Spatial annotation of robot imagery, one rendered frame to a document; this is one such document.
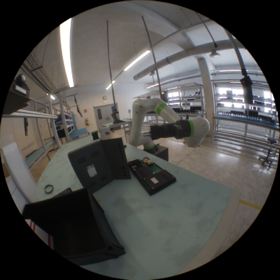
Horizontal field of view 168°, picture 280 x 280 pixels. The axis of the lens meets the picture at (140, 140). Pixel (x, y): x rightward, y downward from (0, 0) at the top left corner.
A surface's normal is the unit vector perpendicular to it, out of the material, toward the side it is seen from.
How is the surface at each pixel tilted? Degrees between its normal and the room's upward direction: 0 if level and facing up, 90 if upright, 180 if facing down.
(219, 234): 0
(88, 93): 90
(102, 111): 90
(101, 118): 90
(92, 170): 90
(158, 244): 0
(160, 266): 0
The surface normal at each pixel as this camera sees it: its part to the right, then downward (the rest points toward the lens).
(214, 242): -0.14, -0.94
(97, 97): 0.56, 0.18
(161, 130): -0.20, 0.33
